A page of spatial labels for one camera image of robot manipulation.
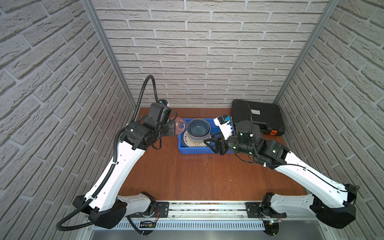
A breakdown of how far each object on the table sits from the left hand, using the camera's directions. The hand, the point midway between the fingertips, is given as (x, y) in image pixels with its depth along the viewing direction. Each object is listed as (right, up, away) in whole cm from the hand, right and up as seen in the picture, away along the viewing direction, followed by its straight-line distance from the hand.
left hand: (171, 122), depth 67 cm
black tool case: (+65, +6, +43) cm, 78 cm away
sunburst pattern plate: (+8, -14, +28) cm, 32 cm away
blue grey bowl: (+13, -4, +28) cm, 31 cm away
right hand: (+17, -7, -5) cm, 19 cm away
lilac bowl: (+13, -8, +21) cm, 26 cm away
